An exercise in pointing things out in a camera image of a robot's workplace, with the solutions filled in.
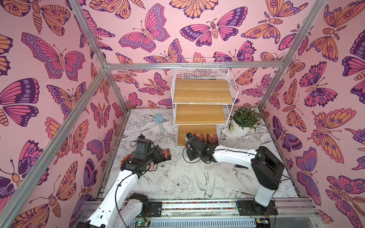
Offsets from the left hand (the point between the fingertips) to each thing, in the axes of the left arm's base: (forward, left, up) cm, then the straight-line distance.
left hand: (158, 149), depth 82 cm
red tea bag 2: (+15, -34, -12) cm, 39 cm away
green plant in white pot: (+18, -52, +5) cm, 55 cm away
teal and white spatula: (+35, +6, -13) cm, 37 cm away
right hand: (+2, -17, -7) cm, 18 cm away
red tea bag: (+18, -27, -13) cm, 34 cm away
